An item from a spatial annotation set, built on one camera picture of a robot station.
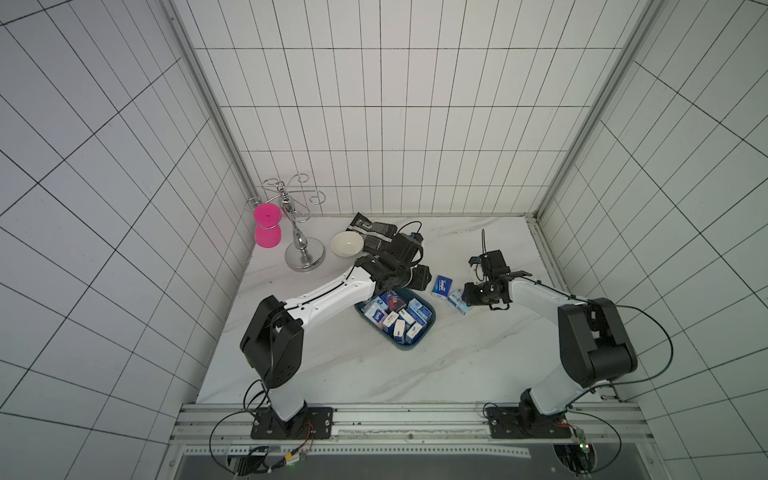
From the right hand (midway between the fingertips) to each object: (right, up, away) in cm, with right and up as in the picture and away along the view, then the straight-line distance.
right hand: (457, 294), depth 95 cm
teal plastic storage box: (-19, -4, -10) cm, 22 cm away
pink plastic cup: (-56, +24, -14) cm, 63 cm away
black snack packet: (-28, +20, +14) cm, 37 cm away
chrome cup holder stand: (-53, +12, +12) cm, 55 cm away
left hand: (-14, +6, -12) cm, 19 cm away
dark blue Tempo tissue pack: (-5, +2, 0) cm, 5 cm away
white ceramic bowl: (-38, +16, +11) cm, 42 cm away
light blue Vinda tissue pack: (-1, -2, -2) cm, 3 cm away
